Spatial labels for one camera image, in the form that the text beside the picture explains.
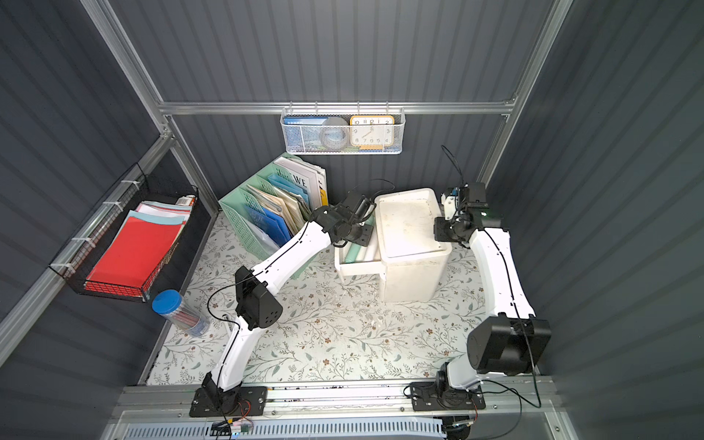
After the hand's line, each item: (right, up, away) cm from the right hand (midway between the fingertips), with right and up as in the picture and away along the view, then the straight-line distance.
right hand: (449, 230), depth 80 cm
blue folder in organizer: (-55, +2, +9) cm, 56 cm away
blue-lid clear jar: (-77, -20, -9) cm, 80 cm away
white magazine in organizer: (-44, +20, +16) cm, 51 cm away
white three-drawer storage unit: (-11, -10, -5) cm, 16 cm away
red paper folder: (-86, -6, -9) cm, 87 cm away
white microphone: (-26, -7, +6) cm, 27 cm away
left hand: (-25, 0, +8) cm, 26 cm away
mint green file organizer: (-66, +7, +4) cm, 67 cm away
